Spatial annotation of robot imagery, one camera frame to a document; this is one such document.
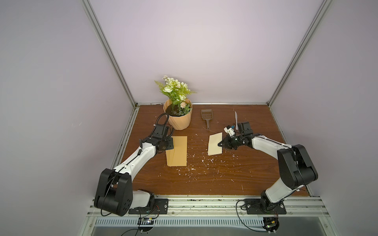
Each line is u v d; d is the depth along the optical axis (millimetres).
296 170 459
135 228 671
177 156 928
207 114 1135
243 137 719
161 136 677
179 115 950
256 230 671
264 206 655
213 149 922
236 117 1123
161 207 727
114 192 413
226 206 745
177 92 873
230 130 872
